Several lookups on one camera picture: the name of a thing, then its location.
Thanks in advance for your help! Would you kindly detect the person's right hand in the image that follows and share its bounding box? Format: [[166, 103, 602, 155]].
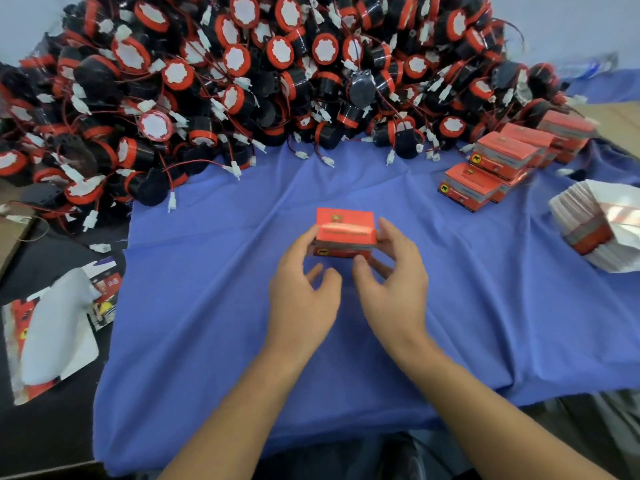
[[352, 217, 433, 364]]

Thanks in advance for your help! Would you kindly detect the person's left hand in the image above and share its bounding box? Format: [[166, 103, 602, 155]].
[[265, 225, 343, 374]]

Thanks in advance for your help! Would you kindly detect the stack of box blanks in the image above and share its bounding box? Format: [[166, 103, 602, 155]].
[[548, 179, 640, 274]]

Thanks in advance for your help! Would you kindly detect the pile of black red buzzers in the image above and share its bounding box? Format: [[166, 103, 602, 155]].
[[0, 0, 591, 236]]

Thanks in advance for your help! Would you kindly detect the person's left forearm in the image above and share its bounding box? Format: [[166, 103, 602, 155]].
[[160, 349, 306, 480]]

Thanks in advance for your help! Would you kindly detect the person's right forearm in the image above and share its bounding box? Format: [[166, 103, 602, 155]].
[[395, 339, 616, 480]]

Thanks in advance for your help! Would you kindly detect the blue table cloth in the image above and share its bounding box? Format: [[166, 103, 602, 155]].
[[92, 69, 640, 478]]

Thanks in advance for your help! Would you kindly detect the brown cardboard sheet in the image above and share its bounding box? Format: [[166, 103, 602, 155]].
[[585, 99, 640, 161]]

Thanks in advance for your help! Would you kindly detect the brown cardboard piece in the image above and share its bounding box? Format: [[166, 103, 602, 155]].
[[0, 205, 31, 281]]

